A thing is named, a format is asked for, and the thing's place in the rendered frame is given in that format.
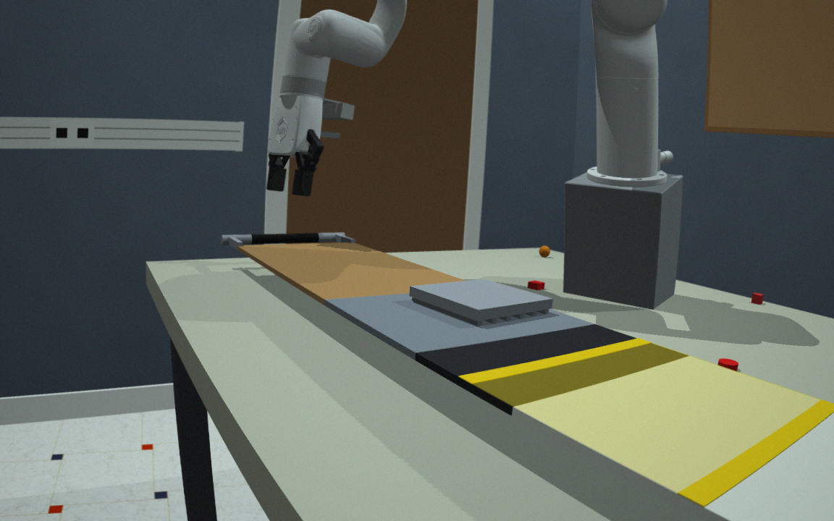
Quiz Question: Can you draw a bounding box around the red flat disc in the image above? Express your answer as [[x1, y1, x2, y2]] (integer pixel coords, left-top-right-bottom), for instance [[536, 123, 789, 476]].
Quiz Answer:
[[718, 359, 738, 371]]

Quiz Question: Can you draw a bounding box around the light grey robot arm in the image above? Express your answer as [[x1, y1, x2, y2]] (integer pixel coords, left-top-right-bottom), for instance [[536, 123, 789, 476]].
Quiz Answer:
[[280, 0, 673, 187]]

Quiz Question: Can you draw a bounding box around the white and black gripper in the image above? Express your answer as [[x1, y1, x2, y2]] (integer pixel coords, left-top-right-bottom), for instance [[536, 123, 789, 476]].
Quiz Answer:
[[266, 92, 324, 196]]

